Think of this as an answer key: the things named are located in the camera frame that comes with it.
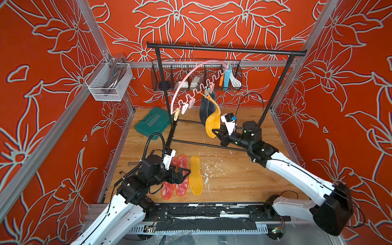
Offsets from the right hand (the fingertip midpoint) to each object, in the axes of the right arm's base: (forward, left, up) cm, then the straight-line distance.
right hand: (210, 131), depth 70 cm
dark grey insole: (+17, +3, -3) cm, 18 cm away
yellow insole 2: (+3, -1, +4) cm, 5 cm away
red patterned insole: (-18, +22, -29) cm, 40 cm away
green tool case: (+27, +35, -24) cm, 50 cm away
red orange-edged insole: (-18, +14, -28) cm, 36 cm away
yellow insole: (-13, +7, -29) cm, 32 cm away
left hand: (-14, +13, -12) cm, 22 cm away
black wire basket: (+42, +7, +3) cm, 43 cm away
